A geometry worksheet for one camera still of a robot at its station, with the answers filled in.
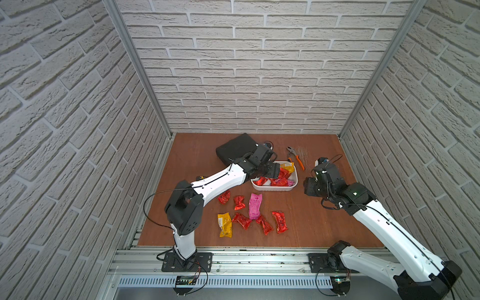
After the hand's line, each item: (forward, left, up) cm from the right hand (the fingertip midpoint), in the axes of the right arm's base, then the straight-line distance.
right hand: (311, 183), depth 76 cm
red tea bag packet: (-8, +30, -17) cm, 35 cm away
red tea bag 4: (+1, +31, -16) cm, 35 cm away
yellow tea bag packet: (-10, +37, -14) cm, 41 cm away
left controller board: (-28, +54, -22) cm, 65 cm away
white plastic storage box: (+10, +16, -19) cm, 27 cm away
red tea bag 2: (-10, +12, -18) cm, 24 cm away
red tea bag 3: (+4, +38, -17) cm, 42 cm away
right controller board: (-34, -7, -20) cm, 40 cm away
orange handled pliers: (+33, -2, -18) cm, 38 cm away
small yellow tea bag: (+17, +3, -12) cm, 21 cm away
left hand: (+11, +13, -3) cm, 17 cm away
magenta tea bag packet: (-2, +24, -15) cm, 28 cm away
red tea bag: (-11, +19, -16) cm, 28 cm away
